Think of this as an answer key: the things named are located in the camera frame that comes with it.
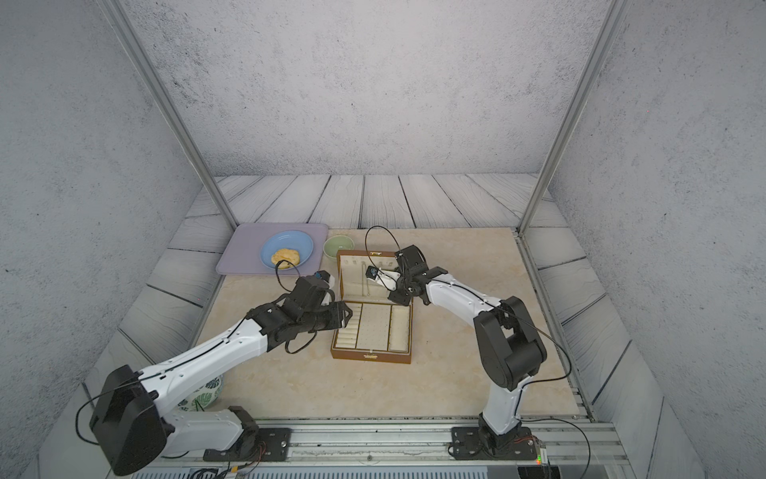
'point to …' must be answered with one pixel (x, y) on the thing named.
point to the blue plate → (291, 239)
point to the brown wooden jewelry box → (379, 331)
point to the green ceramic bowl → (337, 242)
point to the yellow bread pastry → (284, 258)
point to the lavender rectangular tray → (241, 254)
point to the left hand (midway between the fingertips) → (352, 315)
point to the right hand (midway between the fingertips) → (394, 282)
